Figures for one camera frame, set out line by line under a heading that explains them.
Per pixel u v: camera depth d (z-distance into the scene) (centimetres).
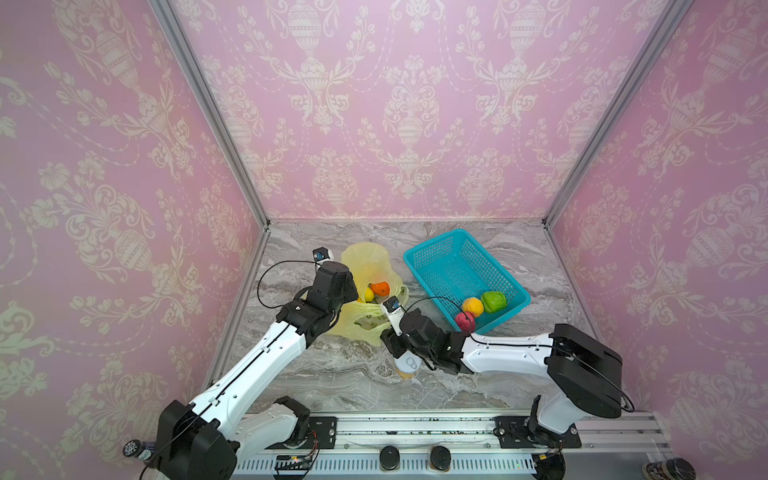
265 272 106
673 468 61
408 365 80
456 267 107
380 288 95
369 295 95
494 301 92
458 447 73
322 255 69
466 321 87
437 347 63
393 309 72
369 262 91
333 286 57
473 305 92
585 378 44
